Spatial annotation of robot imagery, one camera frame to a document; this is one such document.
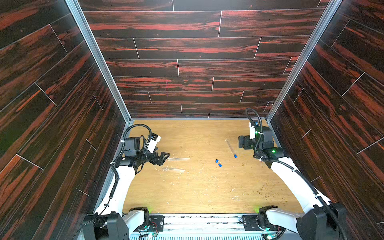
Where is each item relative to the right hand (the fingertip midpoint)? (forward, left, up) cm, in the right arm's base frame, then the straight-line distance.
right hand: (251, 136), depth 82 cm
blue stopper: (0, +4, -21) cm, 22 cm away
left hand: (-9, +49, -4) cm, 50 cm away
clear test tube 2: (-3, +44, -22) cm, 50 cm away
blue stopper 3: (-7, +15, -22) cm, 27 cm away
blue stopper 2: (-5, +17, -21) cm, 27 cm away
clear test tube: (+7, +7, -21) cm, 23 cm away
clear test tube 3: (-11, +49, -21) cm, 55 cm away
